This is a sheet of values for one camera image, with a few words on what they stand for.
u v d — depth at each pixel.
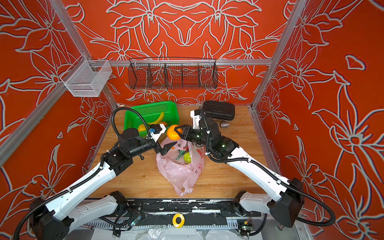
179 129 0.66
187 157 0.86
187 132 0.59
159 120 1.06
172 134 0.65
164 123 1.08
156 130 0.55
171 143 0.63
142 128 0.99
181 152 0.88
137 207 0.73
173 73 0.97
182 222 0.68
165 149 0.60
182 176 0.79
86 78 0.92
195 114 0.63
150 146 0.60
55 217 0.39
